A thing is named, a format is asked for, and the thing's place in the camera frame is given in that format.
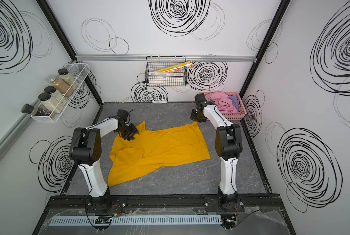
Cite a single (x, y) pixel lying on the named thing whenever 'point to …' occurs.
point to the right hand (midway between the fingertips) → (195, 118)
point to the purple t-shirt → (235, 100)
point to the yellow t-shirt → (151, 149)
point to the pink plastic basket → (242, 111)
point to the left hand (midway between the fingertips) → (137, 133)
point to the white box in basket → (165, 74)
